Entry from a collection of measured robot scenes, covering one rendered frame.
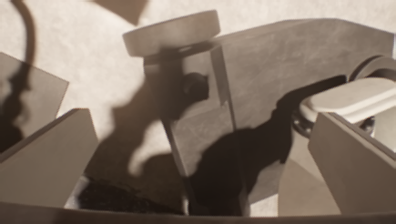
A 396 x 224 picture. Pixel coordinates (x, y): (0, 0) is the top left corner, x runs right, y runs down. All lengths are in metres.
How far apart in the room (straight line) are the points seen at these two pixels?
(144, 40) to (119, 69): 0.21
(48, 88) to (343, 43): 0.72
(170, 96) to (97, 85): 0.27
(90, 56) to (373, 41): 0.70
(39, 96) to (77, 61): 0.13
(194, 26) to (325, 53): 0.32
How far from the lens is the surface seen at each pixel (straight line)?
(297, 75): 0.51
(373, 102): 0.45
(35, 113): 0.65
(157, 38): 0.36
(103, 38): 0.56
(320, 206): 0.27
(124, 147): 0.65
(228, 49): 0.41
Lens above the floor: 0.55
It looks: 64 degrees down
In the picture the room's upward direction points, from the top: 147 degrees clockwise
